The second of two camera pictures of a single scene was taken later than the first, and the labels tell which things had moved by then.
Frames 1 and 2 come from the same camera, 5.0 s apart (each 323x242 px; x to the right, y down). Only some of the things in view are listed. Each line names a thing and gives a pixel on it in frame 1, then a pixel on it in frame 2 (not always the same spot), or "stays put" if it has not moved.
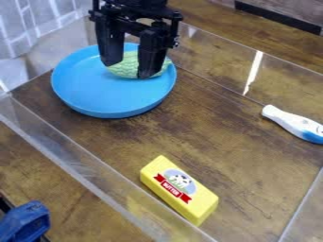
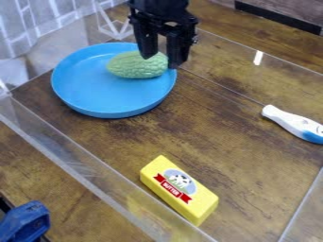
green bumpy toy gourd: x=127 y=68 stays put
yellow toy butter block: x=178 y=190 stays put
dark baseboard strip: x=277 y=16 stays put
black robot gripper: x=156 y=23 → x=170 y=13
